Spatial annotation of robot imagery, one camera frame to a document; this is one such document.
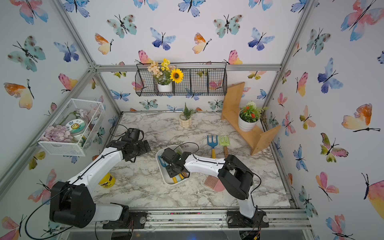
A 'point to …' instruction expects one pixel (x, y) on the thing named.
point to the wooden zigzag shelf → (255, 139)
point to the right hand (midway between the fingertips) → (172, 169)
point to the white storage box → (176, 180)
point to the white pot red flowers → (249, 117)
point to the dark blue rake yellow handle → (213, 144)
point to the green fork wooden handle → (224, 140)
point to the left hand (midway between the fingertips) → (144, 148)
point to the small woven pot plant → (185, 117)
